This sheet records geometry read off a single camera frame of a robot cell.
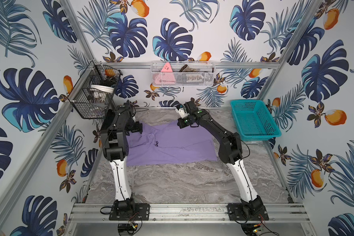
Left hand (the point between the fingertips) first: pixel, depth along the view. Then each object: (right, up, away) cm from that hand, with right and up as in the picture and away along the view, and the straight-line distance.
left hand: (134, 130), depth 99 cm
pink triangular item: (+22, +34, -9) cm, 42 cm away
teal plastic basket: (+89, +7, +14) cm, 90 cm away
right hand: (+30, +5, +2) cm, 31 cm away
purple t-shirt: (+20, -8, +1) cm, 21 cm away
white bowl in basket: (-8, +24, -18) cm, 31 cm away
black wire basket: (-25, +22, -7) cm, 34 cm away
